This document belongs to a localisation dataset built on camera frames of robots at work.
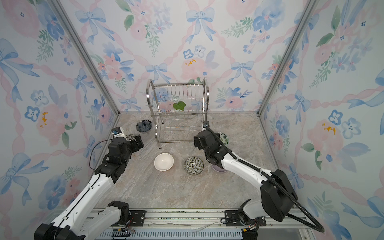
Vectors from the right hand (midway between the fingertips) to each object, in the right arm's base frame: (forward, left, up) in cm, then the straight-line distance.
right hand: (204, 134), depth 85 cm
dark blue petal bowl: (+19, +43, -16) cm, 50 cm away
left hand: (-5, +38, +4) cm, 39 cm away
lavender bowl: (-15, -8, -11) cm, 21 cm away
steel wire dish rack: (+8, +14, +10) cm, 19 cm away
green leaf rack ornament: (+13, +14, +10) cm, 22 cm away
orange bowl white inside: (-9, +25, -17) cm, 31 cm away
